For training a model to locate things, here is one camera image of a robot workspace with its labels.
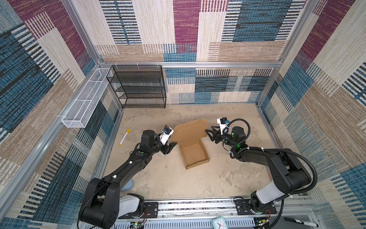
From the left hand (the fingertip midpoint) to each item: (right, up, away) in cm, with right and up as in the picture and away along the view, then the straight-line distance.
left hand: (172, 139), depth 85 cm
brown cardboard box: (+9, +2, -1) cm, 10 cm away
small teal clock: (+24, -38, -17) cm, 48 cm away
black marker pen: (+63, -37, -17) cm, 75 cm away
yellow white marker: (-35, -1, +16) cm, 39 cm away
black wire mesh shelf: (-28, +37, +26) cm, 53 cm away
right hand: (+23, +5, +4) cm, 24 cm away
